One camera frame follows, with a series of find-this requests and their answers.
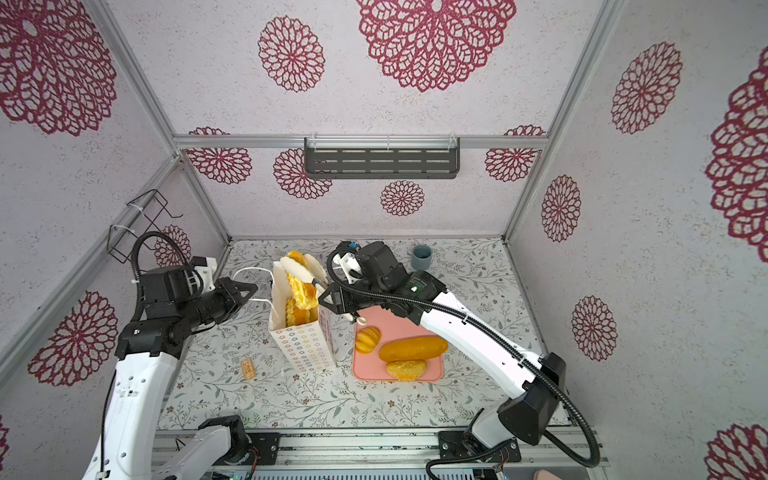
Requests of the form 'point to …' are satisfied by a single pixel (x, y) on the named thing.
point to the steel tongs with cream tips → (309, 268)
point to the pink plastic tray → (371, 366)
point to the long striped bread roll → (295, 315)
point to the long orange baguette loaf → (413, 348)
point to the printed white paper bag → (310, 347)
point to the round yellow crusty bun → (407, 370)
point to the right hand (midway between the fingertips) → (324, 294)
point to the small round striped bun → (367, 338)
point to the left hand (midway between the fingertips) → (257, 292)
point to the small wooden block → (248, 369)
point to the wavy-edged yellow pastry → (304, 293)
